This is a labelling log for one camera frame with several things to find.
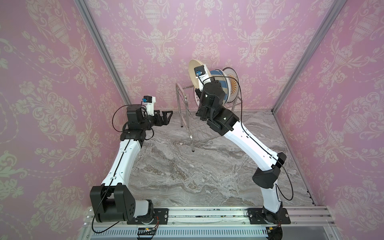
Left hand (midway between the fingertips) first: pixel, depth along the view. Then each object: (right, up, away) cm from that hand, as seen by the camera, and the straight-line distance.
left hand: (166, 112), depth 77 cm
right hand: (+24, +12, -14) cm, 30 cm away
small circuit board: (-9, -59, -4) cm, 60 cm away
